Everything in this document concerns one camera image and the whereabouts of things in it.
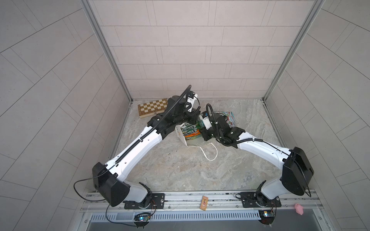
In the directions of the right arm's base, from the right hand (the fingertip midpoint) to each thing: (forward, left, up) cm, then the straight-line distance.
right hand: (199, 130), depth 81 cm
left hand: (0, -2, +17) cm, 17 cm away
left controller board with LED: (-38, +29, -12) cm, 50 cm away
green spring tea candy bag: (+4, +7, -3) cm, 8 cm away
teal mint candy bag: (+19, -25, -14) cm, 34 cm away
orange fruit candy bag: (+1, +1, -4) cm, 4 cm away
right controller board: (-40, -29, -17) cm, 52 cm away
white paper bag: (-6, +1, -2) cm, 6 cm away
